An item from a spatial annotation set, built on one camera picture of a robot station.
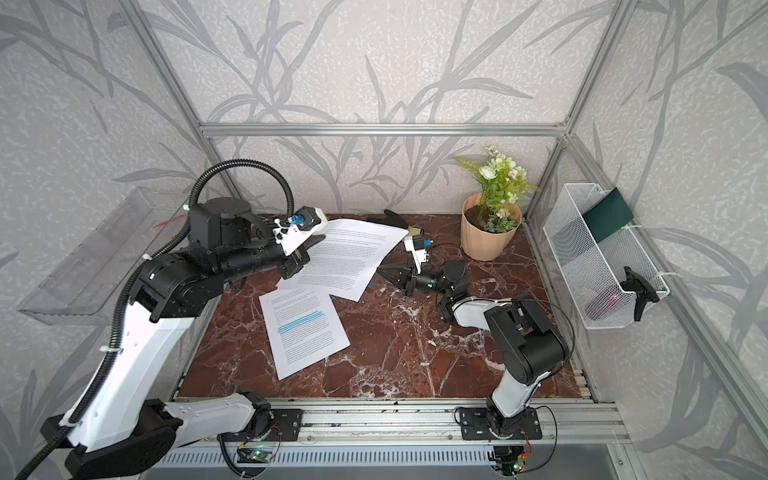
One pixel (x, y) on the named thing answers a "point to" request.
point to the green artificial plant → (503, 181)
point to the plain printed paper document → (345, 261)
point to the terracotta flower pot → (478, 242)
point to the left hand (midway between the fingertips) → (320, 234)
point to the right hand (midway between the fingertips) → (380, 272)
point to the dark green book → (608, 215)
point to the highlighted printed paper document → (303, 329)
